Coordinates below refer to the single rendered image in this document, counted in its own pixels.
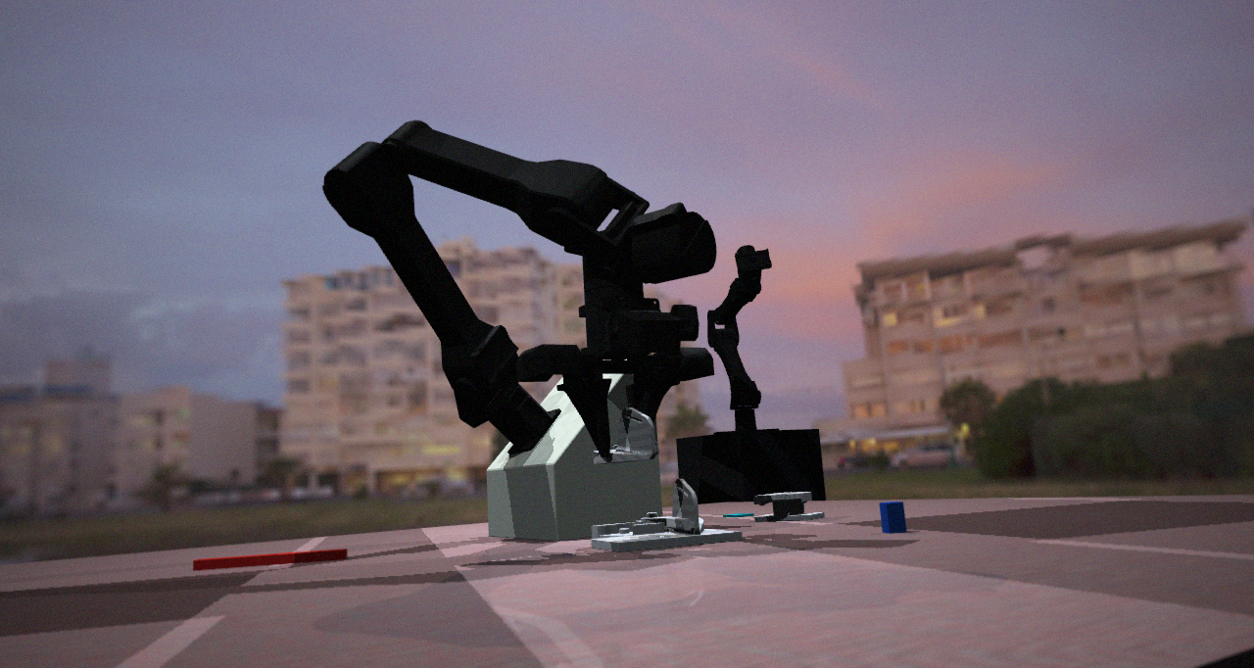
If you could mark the blue rectangular block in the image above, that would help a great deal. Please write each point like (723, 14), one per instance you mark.
(892, 517)

